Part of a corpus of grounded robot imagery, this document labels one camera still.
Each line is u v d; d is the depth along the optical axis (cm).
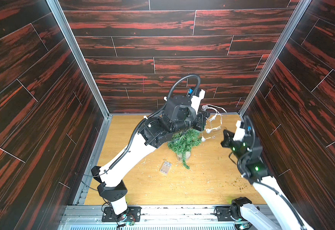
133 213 74
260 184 48
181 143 76
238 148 59
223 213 73
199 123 49
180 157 90
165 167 90
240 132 62
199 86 103
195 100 46
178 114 40
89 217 73
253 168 52
